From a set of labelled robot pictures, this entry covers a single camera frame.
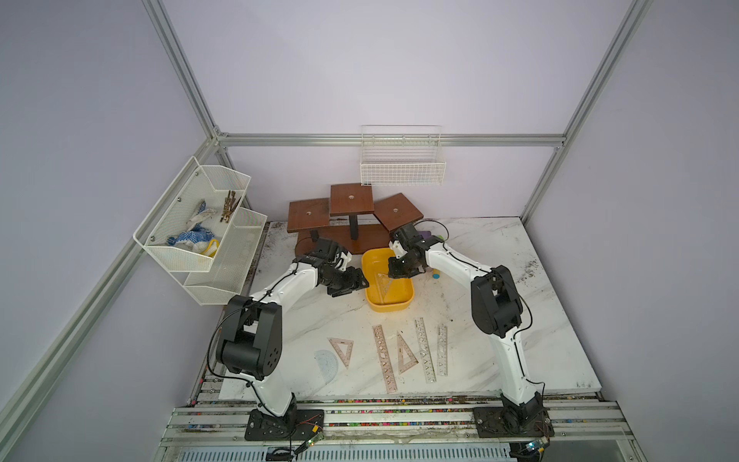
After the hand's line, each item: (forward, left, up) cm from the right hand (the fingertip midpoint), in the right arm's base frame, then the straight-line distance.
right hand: (393, 276), depth 100 cm
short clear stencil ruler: (-25, -14, -4) cm, 29 cm away
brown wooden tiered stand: (+19, +15, +10) cm, 26 cm away
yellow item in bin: (-9, +48, +28) cm, 56 cm away
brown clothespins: (+6, +48, +29) cm, 56 cm away
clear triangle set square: (-1, +3, -3) cm, 5 cm away
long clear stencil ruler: (-25, -9, -4) cm, 27 cm away
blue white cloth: (-8, +50, +31) cm, 60 cm away
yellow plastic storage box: (-5, -2, -3) cm, 6 cm away
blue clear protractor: (-28, +21, -3) cm, 36 cm away
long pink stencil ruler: (-28, +4, -4) cm, 28 cm away
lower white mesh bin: (+3, +56, +5) cm, 57 cm away
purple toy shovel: (+22, -14, -2) cm, 26 cm away
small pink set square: (-27, +16, -4) cm, 31 cm away
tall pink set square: (-28, -4, -4) cm, 28 cm away
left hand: (-8, +11, +5) cm, 15 cm away
